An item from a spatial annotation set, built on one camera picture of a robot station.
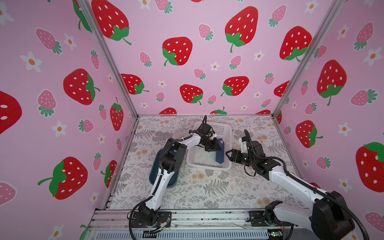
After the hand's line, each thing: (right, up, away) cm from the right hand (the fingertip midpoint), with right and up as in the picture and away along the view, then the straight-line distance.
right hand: (228, 153), depth 84 cm
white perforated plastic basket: (-18, -5, +13) cm, 23 cm away
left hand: (-1, 0, +14) cm, 14 cm away
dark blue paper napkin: (-3, -3, +14) cm, 14 cm away
